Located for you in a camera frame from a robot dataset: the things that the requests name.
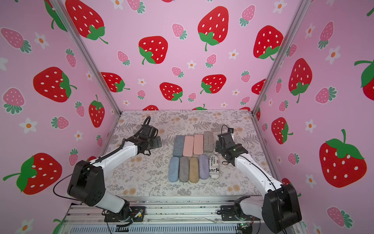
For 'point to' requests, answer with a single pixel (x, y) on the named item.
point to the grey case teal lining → (208, 141)
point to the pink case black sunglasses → (198, 145)
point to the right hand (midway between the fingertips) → (233, 146)
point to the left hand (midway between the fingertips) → (154, 142)
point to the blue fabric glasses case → (173, 169)
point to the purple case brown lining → (204, 167)
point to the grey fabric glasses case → (184, 169)
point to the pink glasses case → (188, 146)
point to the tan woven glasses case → (194, 171)
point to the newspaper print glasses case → (214, 166)
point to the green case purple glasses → (178, 146)
